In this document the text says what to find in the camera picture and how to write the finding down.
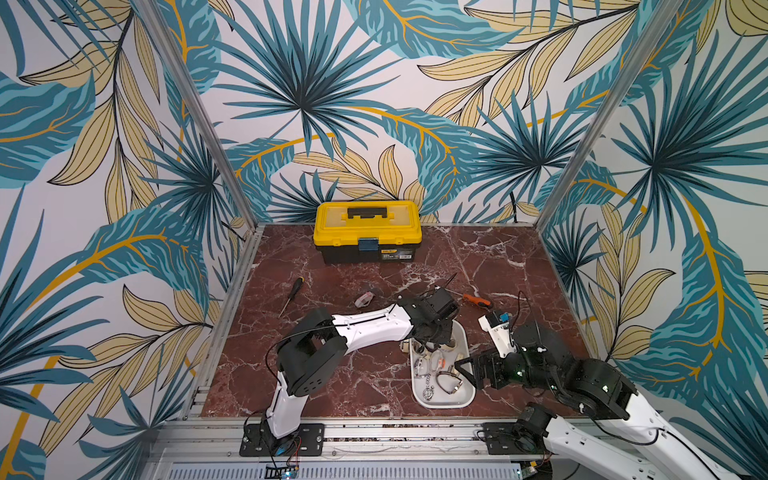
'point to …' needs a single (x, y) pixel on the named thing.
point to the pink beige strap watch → (364, 300)
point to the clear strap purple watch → (422, 367)
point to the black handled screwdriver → (294, 292)
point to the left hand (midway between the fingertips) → (444, 338)
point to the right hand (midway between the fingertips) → (468, 360)
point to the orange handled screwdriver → (479, 301)
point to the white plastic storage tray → (435, 379)
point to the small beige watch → (405, 345)
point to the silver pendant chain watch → (428, 392)
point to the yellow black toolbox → (368, 232)
